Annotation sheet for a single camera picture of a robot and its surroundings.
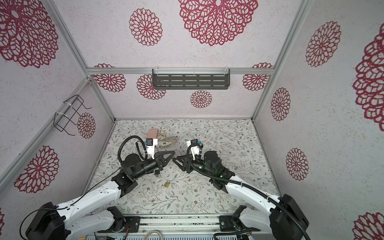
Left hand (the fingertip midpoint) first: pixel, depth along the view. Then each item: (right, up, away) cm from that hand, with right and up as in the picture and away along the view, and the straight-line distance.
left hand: (175, 154), depth 71 cm
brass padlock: (-6, -19, +16) cm, 26 cm away
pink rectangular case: (-21, +10, +38) cm, 45 cm away
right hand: (0, -1, -2) cm, 2 cm away
